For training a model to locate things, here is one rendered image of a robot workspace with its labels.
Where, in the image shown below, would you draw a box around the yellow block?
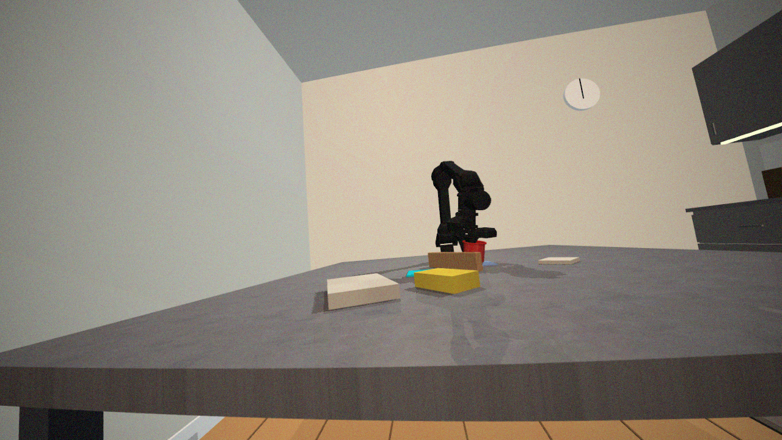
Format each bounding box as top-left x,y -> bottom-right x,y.
414,268 -> 480,294

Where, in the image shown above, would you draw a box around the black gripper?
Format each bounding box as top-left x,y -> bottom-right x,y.
440,210 -> 497,252

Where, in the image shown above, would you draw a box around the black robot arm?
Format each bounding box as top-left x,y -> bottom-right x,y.
431,161 -> 491,252

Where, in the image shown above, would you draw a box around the red translucent cup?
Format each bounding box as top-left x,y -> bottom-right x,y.
462,240 -> 486,264

